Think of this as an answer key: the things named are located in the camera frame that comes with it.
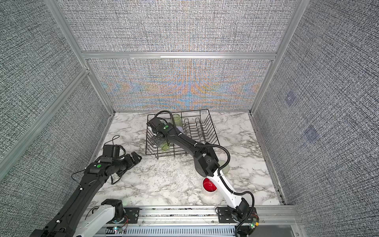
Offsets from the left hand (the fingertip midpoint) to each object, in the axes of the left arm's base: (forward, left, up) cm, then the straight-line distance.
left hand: (136, 161), depth 81 cm
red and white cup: (-12, -39, -10) cm, 42 cm away
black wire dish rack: (+29, -36, -5) cm, 47 cm away
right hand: (+19, -12, -3) cm, 22 cm away
